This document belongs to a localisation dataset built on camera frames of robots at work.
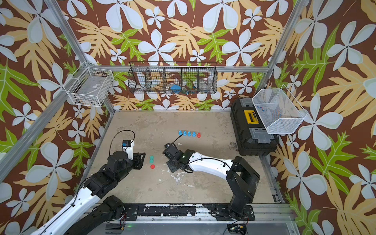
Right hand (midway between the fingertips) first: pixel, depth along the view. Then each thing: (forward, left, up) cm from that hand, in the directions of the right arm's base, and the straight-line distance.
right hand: (171, 162), depth 85 cm
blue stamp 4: (+24, -14, -5) cm, 28 cm away
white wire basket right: (+22, -63, +20) cm, 70 cm away
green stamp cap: (+5, +14, -7) cm, 16 cm away
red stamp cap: (+1, +12, -7) cm, 14 cm away
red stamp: (+24, -18, -5) cm, 30 cm away
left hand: (+1, +14, +12) cm, 18 cm away
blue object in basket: (+45, -1, +21) cm, 50 cm away
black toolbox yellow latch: (+16, -47, +11) cm, 51 cm away
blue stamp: (+25, -4, -5) cm, 26 cm away
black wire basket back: (+51, -14, +24) cm, 58 cm away
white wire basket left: (+36, +49, +28) cm, 67 cm away
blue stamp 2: (+25, -7, -4) cm, 26 cm away
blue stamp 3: (+24, -11, -4) cm, 26 cm away
